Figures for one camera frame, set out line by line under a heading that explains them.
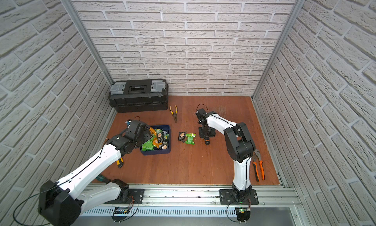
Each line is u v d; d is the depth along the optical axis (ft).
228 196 2.39
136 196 2.42
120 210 2.38
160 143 2.93
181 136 3.12
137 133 2.03
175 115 3.50
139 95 3.21
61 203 1.22
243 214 2.32
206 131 2.67
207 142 3.01
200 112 2.63
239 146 1.71
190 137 3.11
